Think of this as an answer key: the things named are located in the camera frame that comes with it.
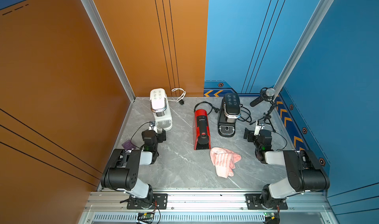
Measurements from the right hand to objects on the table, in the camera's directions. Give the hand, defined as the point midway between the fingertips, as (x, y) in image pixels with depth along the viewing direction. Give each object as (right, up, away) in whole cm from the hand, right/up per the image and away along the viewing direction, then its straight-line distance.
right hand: (253, 128), depth 94 cm
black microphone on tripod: (+7, +21, -5) cm, 23 cm away
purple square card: (-78, -9, -7) cm, 79 cm away
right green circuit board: (-1, -40, -22) cm, 46 cm away
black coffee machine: (-18, +12, -11) cm, 24 cm away
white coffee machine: (-58, +14, -8) cm, 61 cm away
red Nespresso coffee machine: (-34, -4, -17) cm, 38 cm away
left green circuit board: (-62, -41, -22) cm, 78 cm away
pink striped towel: (-21, -17, -12) cm, 29 cm away
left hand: (-63, +1, 0) cm, 63 cm away
